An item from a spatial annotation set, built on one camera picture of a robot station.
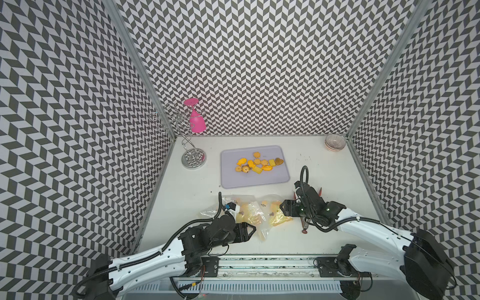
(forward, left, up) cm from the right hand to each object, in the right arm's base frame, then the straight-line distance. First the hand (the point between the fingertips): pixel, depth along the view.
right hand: (287, 210), depth 83 cm
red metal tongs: (-6, -7, 0) cm, 9 cm away
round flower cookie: (+35, +13, -3) cm, 37 cm away
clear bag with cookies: (+1, +18, -1) cm, 18 cm away
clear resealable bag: (-1, +7, -3) cm, 8 cm away
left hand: (-10, +17, +4) cm, 20 cm away
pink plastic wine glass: (+43, +45, +15) cm, 64 cm away
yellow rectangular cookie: (+25, +12, -4) cm, 28 cm away
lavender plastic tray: (+27, +15, -3) cm, 31 cm away
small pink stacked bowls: (+41, -34, -1) cm, 53 cm away
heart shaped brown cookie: (+30, +1, -4) cm, 30 cm away
